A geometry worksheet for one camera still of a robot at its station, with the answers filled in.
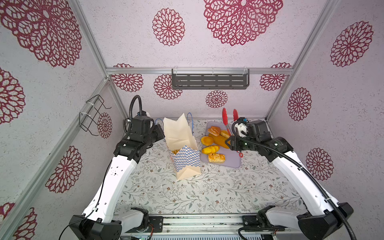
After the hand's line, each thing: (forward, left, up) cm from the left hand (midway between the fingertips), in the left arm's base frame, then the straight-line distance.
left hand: (161, 131), depth 73 cm
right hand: (-3, -34, -2) cm, 34 cm away
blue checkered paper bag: (-6, -10, -4) cm, 13 cm away
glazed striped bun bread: (+19, -32, -22) cm, 43 cm away
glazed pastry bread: (-1, -30, -25) cm, 40 cm away
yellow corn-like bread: (+21, -39, -27) cm, 52 cm away
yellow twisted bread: (+6, -27, -26) cm, 38 cm away
